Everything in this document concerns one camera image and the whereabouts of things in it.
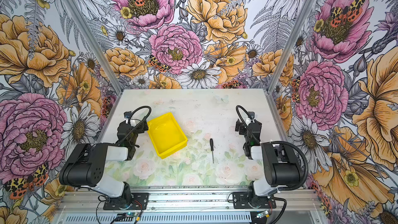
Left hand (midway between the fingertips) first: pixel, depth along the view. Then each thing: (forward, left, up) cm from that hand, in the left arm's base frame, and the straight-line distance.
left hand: (138, 121), depth 94 cm
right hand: (-2, -65, -1) cm, 65 cm away
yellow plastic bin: (-5, -16, -8) cm, 19 cm away
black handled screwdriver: (-14, -44, -8) cm, 47 cm away
